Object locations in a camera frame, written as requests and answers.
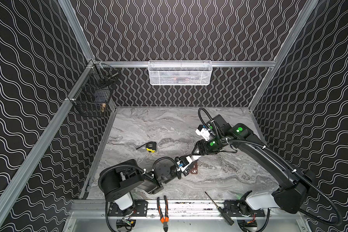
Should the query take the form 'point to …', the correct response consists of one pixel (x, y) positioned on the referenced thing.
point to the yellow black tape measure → (151, 146)
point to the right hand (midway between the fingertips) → (196, 153)
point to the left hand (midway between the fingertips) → (198, 158)
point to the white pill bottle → (195, 157)
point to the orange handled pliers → (164, 220)
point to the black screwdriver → (229, 221)
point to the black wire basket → (92, 98)
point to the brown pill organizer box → (193, 167)
